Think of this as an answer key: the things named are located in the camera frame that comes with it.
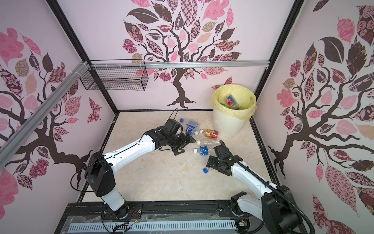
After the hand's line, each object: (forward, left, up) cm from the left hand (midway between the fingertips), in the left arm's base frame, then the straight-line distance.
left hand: (191, 147), depth 79 cm
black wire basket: (+68, +60, -1) cm, 90 cm away
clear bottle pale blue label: (+28, +1, -12) cm, 30 cm away
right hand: (-4, -14, -13) cm, 20 cm away
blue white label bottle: (+21, -1, -11) cm, 24 cm away
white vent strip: (-35, +20, -17) cm, 44 cm away
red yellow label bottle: (+18, -13, -12) cm, 25 cm away
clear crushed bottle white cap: (+13, -12, -17) cm, 25 cm away
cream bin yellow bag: (+18, -25, -1) cm, 31 cm away
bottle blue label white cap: (+4, -8, -11) cm, 14 cm away
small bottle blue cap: (-8, -9, -15) cm, 19 cm away
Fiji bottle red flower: (+36, -28, +2) cm, 45 cm away
